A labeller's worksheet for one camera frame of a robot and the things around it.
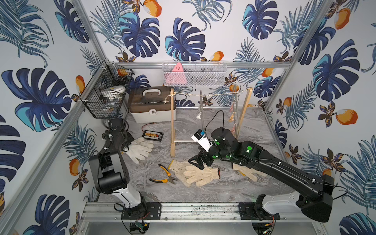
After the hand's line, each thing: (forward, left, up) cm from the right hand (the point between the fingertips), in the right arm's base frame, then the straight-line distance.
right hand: (194, 152), depth 68 cm
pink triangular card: (+47, +10, +11) cm, 49 cm away
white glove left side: (+13, +34, -19) cm, 41 cm away
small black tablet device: (+26, +29, -24) cm, 46 cm away
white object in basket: (+30, +44, +11) cm, 54 cm away
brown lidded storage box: (+37, +29, -4) cm, 48 cm away
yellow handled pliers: (-4, +13, -24) cm, 28 cm away
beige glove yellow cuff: (+3, +10, -25) cm, 26 cm away
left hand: (+16, +42, -15) cm, 48 cm away
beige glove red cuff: (-2, -4, -25) cm, 26 cm away
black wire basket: (+48, +55, +10) cm, 74 cm away
